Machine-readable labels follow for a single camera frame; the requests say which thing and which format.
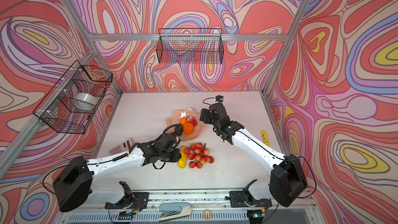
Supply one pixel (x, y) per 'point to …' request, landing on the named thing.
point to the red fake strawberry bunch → (198, 155)
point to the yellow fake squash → (182, 160)
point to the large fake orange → (188, 128)
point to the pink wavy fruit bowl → (175, 118)
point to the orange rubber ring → (204, 214)
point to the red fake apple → (192, 120)
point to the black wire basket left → (71, 104)
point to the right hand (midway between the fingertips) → (209, 115)
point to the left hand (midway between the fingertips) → (183, 156)
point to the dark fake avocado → (179, 130)
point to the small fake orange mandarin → (183, 120)
